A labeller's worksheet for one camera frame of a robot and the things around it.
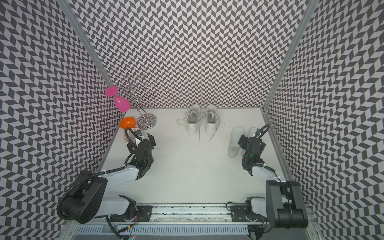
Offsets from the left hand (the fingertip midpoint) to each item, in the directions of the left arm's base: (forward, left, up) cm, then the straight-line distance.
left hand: (140, 137), depth 87 cm
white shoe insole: (+11, -61, -13) cm, 63 cm away
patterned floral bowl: (-8, -2, +15) cm, 17 cm away
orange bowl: (+19, +17, -9) cm, 27 cm away
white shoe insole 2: (+11, -70, -11) cm, 72 cm away
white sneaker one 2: (+22, -30, -10) cm, 38 cm away
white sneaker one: (+18, -43, -5) cm, 47 cm away
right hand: (0, -66, -3) cm, 66 cm away
